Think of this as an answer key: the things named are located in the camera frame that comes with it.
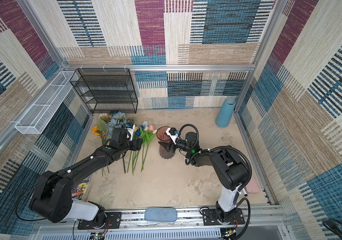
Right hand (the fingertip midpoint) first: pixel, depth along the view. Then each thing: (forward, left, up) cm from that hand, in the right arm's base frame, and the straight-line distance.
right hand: (162, 137), depth 87 cm
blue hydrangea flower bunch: (+17, +29, -3) cm, 34 cm away
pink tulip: (+10, +10, -11) cm, 18 cm away
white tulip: (+14, +7, -12) cm, 19 cm away
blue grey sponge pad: (-37, +1, -12) cm, 38 cm away
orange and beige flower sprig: (+16, +45, -11) cm, 49 cm away
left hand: (+2, +15, -1) cm, 15 cm away
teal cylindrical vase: (+19, -41, -1) cm, 45 cm away
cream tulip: (+16, +13, -11) cm, 24 cm away
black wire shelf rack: (+40, +41, +4) cm, 57 cm away
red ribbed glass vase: (0, 0, +2) cm, 2 cm away
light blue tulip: (+20, +14, -11) cm, 27 cm away
